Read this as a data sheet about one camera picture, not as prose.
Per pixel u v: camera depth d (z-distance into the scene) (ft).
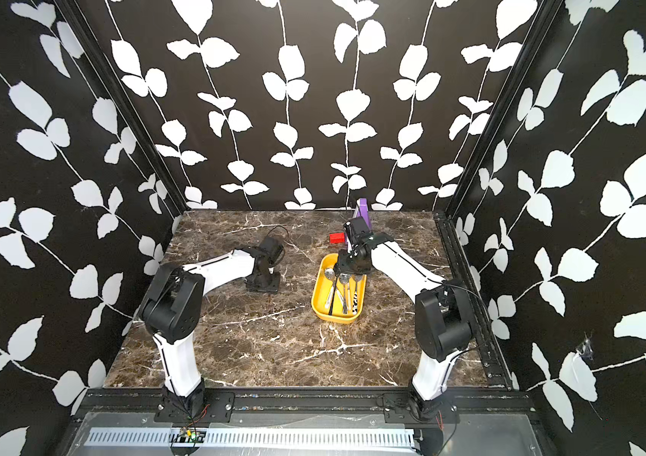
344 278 3.22
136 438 2.30
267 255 2.62
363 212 3.40
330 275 3.27
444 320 1.55
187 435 2.31
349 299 3.10
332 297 3.12
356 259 2.17
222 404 2.40
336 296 3.11
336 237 3.64
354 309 3.00
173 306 1.67
